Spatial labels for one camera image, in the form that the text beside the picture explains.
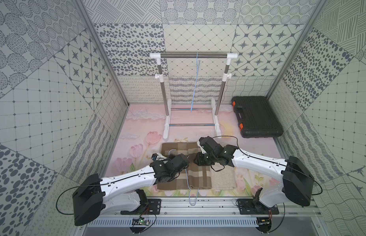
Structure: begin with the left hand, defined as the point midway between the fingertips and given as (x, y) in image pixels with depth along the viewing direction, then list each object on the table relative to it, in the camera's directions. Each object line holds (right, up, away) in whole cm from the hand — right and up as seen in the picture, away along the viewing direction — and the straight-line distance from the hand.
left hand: (180, 152), depth 81 cm
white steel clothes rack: (+25, +29, +26) cm, 46 cm away
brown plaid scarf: (+8, -13, -1) cm, 15 cm away
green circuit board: (-19, -31, -11) cm, 38 cm away
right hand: (+9, -5, -1) cm, 10 cm away
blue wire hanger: (+4, -15, -6) cm, 17 cm away
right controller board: (+43, -33, -9) cm, 55 cm away
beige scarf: (+24, -14, +1) cm, 28 cm away
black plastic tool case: (+54, +19, +24) cm, 63 cm away
